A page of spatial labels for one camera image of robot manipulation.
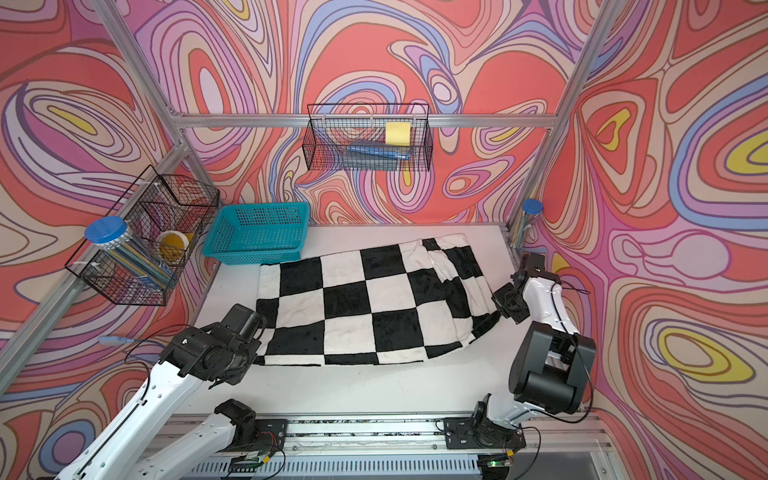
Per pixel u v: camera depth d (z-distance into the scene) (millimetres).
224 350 499
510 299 735
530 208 1015
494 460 706
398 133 891
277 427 752
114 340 682
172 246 735
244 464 720
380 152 885
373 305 960
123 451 393
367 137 981
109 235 565
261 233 1188
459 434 729
